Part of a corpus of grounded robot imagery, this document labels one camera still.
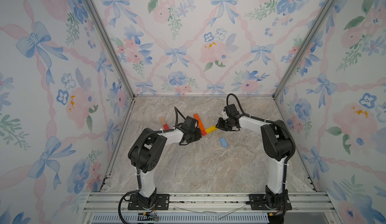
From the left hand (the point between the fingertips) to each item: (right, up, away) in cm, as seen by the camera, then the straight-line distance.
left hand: (203, 135), depth 96 cm
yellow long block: (+6, +3, +5) cm, 8 cm away
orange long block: (-2, +6, +8) cm, 10 cm away
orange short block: (-4, +11, +11) cm, 16 cm away
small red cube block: (0, +1, +4) cm, 4 cm away
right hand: (+10, +6, +6) cm, 13 cm away
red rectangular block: (-26, +4, +9) cm, 27 cm away
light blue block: (+13, -4, -1) cm, 13 cm away
